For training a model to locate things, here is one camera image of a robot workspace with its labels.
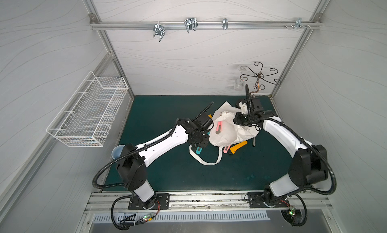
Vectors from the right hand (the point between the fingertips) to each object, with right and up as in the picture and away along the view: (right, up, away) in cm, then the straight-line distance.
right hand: (234, 118), depth 87 cm
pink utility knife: (-5, -20, +3) cm, 21 cm away
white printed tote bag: (-4, -10, +11) cm, 15 cm away
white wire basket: (-73, +2, -19) cm, 76 cm away
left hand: (-19, -12, -8) cm, 24 cm away
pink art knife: (-7, -7, +14) cm, 17 cm away
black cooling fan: (+24, -46, -16) cm, 55 cm away
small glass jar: (+7, +23, +12) cm, 26 cm away
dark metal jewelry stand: (+16, +26, +1) cm, 30 cm away
